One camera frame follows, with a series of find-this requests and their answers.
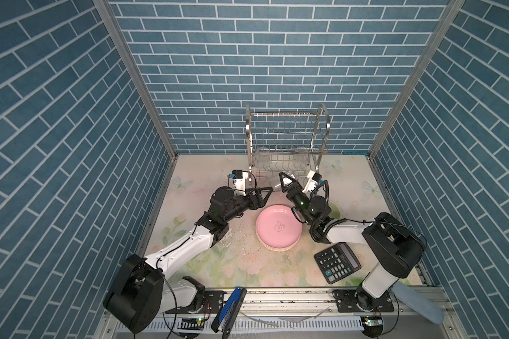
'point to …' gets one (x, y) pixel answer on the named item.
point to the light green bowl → (335, 212)
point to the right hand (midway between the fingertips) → (279, 175)
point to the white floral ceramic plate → (278, 249)
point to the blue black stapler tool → (225, 319)
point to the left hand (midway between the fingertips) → (268, 191)
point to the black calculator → (336, 262)
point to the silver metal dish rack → (295, 143)
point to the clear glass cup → (276, 185)
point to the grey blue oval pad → (418, 303)
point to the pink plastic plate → (278, 227)
